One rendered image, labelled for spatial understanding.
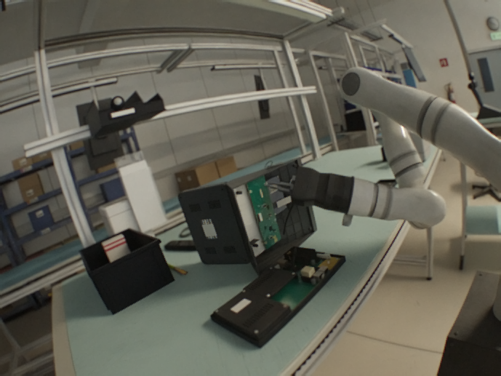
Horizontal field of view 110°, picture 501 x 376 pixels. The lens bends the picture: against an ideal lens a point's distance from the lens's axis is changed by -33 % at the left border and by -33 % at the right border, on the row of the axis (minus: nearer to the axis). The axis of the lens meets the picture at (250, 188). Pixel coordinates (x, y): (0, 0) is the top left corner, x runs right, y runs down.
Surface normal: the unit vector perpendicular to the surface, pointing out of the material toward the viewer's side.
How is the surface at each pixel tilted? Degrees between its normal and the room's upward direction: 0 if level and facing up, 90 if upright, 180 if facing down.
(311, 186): 55
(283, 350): 0
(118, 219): 90
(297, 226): 90
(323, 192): 50
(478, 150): 81
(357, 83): 71
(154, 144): 90
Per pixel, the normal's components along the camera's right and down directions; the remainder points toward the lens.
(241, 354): -0.28, -0.94
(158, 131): 0.66, -0.04
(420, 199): -0.46, -0.42
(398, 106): -0.90, 0.12
